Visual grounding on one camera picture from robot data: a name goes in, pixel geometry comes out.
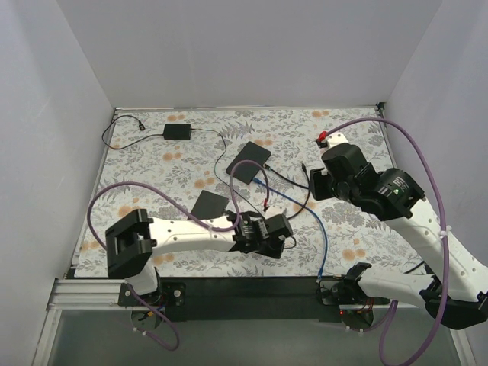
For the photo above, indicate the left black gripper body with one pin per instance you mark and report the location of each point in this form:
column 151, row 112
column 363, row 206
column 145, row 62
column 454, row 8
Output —
column 277, row 227

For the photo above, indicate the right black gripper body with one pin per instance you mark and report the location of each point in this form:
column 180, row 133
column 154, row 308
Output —
column 322, row 184

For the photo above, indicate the black network switch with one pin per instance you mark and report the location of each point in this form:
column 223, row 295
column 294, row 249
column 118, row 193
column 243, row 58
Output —
column 209, row 206
column 248, row 158

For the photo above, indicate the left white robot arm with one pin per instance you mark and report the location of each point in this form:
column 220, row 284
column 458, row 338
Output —
column 134, row 240

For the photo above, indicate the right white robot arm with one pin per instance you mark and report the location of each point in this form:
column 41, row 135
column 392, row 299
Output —
column 396, row 199

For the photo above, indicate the floral patterned table mat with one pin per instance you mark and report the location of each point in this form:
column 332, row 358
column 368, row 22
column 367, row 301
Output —
column 142, row 170

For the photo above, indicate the black power adapter brick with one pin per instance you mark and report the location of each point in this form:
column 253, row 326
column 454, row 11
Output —
column 177, row 132

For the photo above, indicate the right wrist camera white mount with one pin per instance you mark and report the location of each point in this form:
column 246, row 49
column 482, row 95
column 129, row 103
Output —
column 327, row 140

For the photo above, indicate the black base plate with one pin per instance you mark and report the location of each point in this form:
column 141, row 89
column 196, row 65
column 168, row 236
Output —
column 253, row 298

